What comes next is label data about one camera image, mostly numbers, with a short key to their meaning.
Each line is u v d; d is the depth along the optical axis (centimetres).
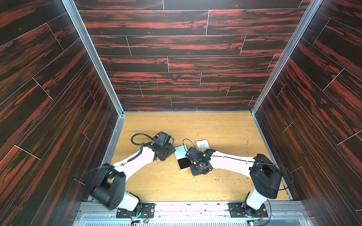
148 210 73
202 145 96
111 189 43
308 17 69
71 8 66
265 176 45
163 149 73
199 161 64
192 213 74
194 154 68
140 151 56
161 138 69
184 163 88
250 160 49
